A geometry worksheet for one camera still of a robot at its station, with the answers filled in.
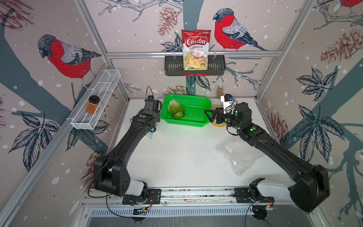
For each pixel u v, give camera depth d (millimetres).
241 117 570
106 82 879
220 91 1178
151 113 634
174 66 944
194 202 728
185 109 1131
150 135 790
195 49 854
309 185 381
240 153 888
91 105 658
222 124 684
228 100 650
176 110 1008
